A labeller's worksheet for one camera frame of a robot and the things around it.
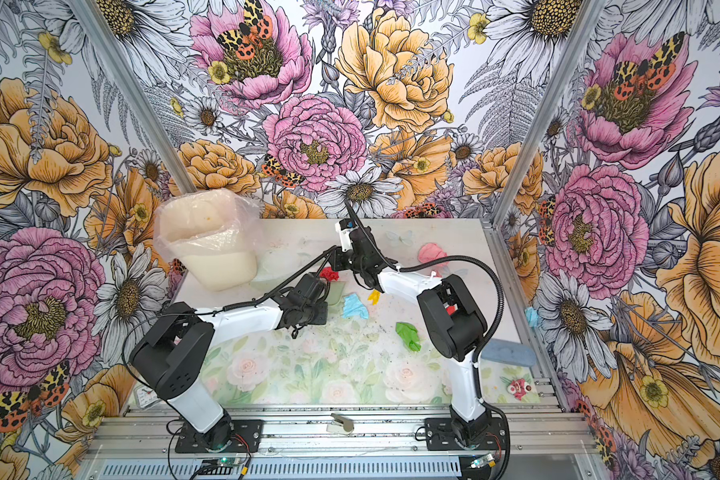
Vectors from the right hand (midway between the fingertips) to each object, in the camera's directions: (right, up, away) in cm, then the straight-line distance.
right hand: (330, 257), depth 93 cm
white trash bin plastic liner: (-30, +7, -11) cm, 33 cm away
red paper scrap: (-2, -6, +9) cm, 11 cm away
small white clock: (-46, -35, -15) cm, 60 cm away
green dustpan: (-22, -5, +15) cm, 27 cm away
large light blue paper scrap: (+6, -16, +4) cm, 17 cm away
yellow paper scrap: (+14, -13, +6) cm, 20 cm away
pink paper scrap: (+34, +1, +16) cm, 38 cm away
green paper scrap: (+24, -23, -2) cm, 33 cm away
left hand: (-4, -19, 0) cm, 20 cm away
